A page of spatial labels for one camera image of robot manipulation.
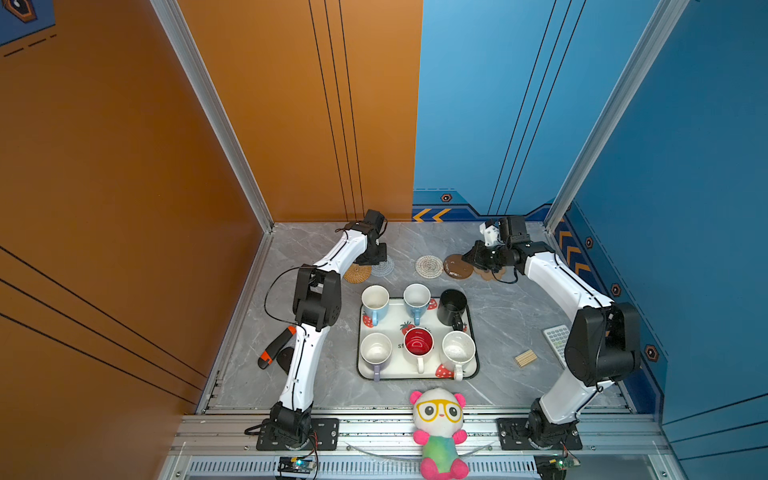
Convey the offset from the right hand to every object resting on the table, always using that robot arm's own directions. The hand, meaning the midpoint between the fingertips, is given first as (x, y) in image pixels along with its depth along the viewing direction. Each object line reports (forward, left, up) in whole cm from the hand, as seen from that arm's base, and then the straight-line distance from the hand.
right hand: (461, 256), depth 89 cm
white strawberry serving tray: (-27, +18, -17) cm, 36 cm away
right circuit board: (-50, -18, -19) cm, 56 cm away
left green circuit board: (-50, +44, -17) cm, 69 cm away
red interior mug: (-21, +13, -14) cm, 28 cm away
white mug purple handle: (-23, +26, -15) cm, 38 cm away
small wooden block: (-25, -17, -16) cm, 34 cm away
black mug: (-9, +3, -13) cm, 16 cm away
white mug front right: (-22, +2, -16) cm, 27 cm away
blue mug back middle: (-8, +13, -10) cm, 19 cm away
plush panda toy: (-41, +10, -9) cm, 43 cm away
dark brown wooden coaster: (+7, -1, -14) cm, 16 cm away
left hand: (+10, +26, -12) cm, 30 cm away
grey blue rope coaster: (+7, +25, -15) cm, 29 cm away
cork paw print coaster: (+6, -13, -18) cm, 24 cm away
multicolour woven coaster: (+8, +8, -14) cm, 18 cm away
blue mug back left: (-9, +26, -11) cm, 30 cm away
